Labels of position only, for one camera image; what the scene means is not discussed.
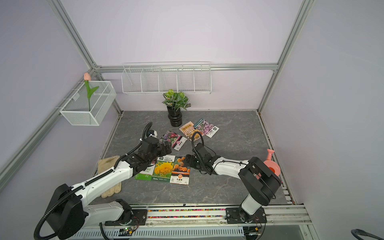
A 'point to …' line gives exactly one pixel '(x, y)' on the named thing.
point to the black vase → (175, 117)
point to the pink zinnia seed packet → (177, 141)
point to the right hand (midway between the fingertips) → (187, 161)
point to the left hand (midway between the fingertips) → (165, 146)
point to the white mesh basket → (81, 110)
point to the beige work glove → (105, 164)
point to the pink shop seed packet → (189, 129)
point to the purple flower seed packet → (206, 128)
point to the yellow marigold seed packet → (163, 168)
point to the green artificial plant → (177, 100)
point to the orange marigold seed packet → (180, 174)
